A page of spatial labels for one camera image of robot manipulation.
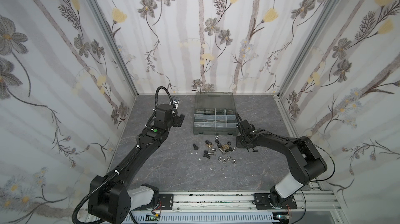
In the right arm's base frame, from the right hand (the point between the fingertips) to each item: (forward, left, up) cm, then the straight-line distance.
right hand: (241, 141), depth 94 cm
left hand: (+7, +40, +21) cm, 46 cm away
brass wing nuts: (-4, +10, -1) cm, 11 cm away
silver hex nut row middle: (-11, +8, 0) cm, 13 cm away
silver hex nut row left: (-11, +13, 0) cm, 17 cm away
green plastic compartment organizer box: (+18, +16, +1) cm, 25 cm away
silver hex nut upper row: (-13, +11, 0) cm, 17 cm away
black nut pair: (-1, +20, -2) cm, 21 cm away
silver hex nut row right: (-12, +6, 0) cm, 14 cm away
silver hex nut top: (+2, +15, 0) cm, 15 cm away
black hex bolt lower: (-9, +21, 0) cm, 23 cm away
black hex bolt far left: (-5, +28, -2) cm, 28 cm away
